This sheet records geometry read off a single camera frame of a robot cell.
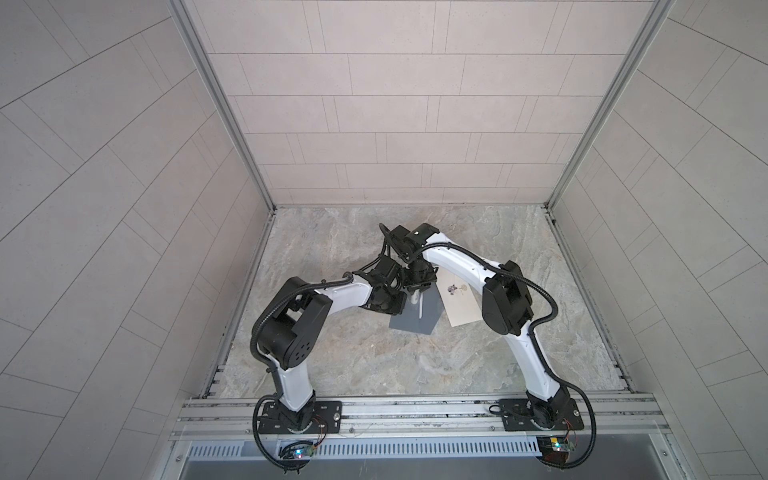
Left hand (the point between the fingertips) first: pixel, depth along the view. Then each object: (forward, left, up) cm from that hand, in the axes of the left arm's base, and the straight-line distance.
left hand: (408, 306), depth 92 cm
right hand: (+2, -1, +4) cm, 5 cm away
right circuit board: (-35, -33, +2) cm, 49 cm away
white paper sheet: (-1, -4, +1) cm, 4 cm away
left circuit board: (-36, +25, +4) cm, 45 cm away
